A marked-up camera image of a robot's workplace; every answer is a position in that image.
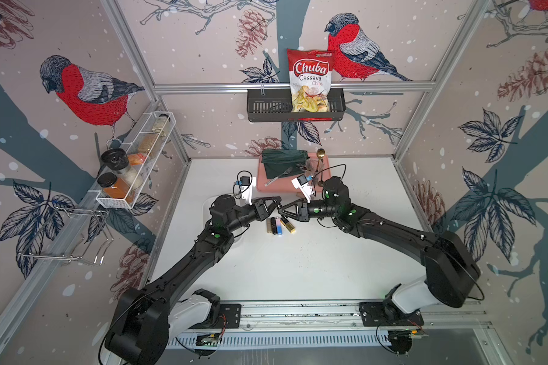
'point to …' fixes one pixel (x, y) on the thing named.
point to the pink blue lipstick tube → (278, 226)
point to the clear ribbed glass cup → (313, 170)
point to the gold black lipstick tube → (288, 224)
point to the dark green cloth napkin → (277, 162)
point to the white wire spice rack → (153, 131)
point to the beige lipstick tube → (269, 226)
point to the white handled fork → (286, 172)
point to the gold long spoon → (320, 153)
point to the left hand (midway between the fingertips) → (282, 197)
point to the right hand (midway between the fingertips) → (280, 211)
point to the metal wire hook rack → (108, 236)
